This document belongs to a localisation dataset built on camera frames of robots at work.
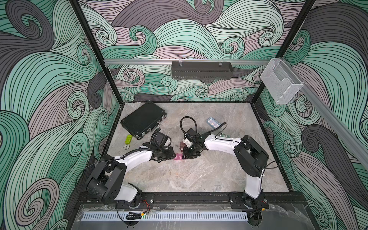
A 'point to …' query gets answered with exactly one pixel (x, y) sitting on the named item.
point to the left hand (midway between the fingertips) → (175, 154)
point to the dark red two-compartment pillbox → (182, 145)
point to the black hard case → (143, 120)
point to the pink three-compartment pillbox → (178, 156)
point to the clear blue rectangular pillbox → (212, 122)
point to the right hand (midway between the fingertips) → (183, 159)
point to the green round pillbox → (224, 135)
